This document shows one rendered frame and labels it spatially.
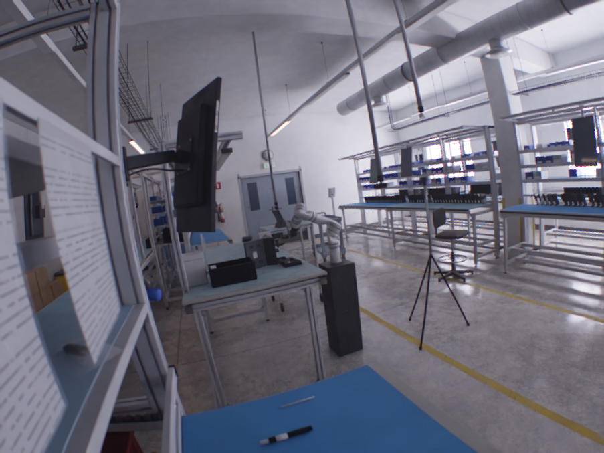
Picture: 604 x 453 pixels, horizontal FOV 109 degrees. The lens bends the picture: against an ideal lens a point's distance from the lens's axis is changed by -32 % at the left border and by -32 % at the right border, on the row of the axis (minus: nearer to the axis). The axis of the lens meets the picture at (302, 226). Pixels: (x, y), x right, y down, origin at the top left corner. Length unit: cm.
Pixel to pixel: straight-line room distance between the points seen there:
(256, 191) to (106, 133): 834
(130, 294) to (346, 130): 968
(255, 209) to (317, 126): 314
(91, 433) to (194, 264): 180
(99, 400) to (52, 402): 17
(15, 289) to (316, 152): 953
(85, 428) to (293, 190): 916
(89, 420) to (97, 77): 82
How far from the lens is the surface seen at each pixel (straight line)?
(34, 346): 32
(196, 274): 215
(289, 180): 938
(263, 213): 916
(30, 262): 54
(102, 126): 92
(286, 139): 945
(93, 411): 47
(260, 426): 92
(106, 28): 104
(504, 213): 458
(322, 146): 979
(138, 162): 98
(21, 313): 31
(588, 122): 411
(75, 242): 45
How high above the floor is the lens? 153
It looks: 7 degrees down
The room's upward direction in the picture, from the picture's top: 8 degrees counter-clockwise
